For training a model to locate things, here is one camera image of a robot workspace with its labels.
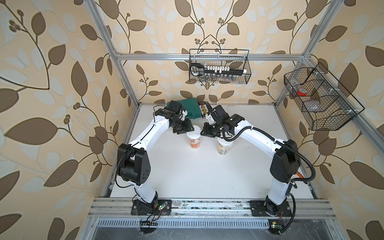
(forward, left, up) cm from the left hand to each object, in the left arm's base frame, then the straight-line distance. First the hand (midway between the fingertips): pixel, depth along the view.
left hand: (189, 128), depth 85 cm
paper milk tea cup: (-9, -19, -10) cm, 23 cm away
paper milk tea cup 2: (-5, -3, -9) cm, 11 cm away
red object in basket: (+13, -62, +17) cm, 65 cm away
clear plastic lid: (-4, -4, 0) cm, 5 cm away
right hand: (-3, -7, -2) cm, 7 cm away
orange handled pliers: (-20, -63, -16) cm, 69 cm away
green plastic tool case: (+33, 0, -14) cm, 36 cm away
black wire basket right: (+2, -68, +18) cm, 70 cm away
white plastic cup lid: (-9, -19, -1) cm, 21 cm away
